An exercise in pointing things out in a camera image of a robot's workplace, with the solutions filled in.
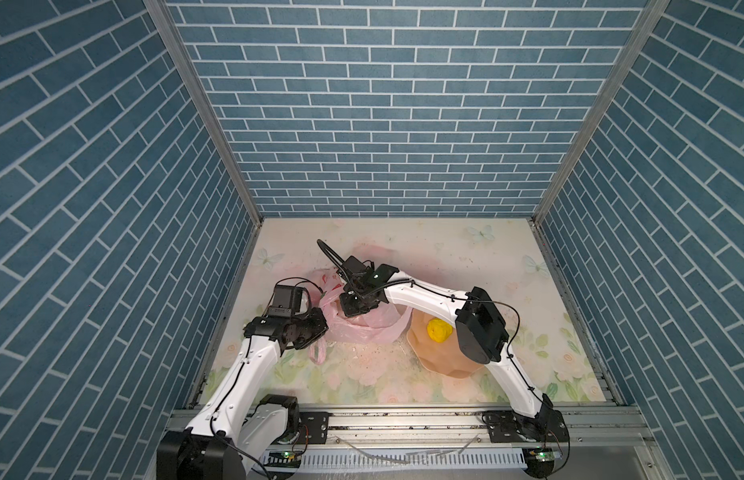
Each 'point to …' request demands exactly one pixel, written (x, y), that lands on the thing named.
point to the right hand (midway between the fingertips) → (340, 309)
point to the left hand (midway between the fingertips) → (331, 324)
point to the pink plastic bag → (381, 324)
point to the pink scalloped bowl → (426, 349)
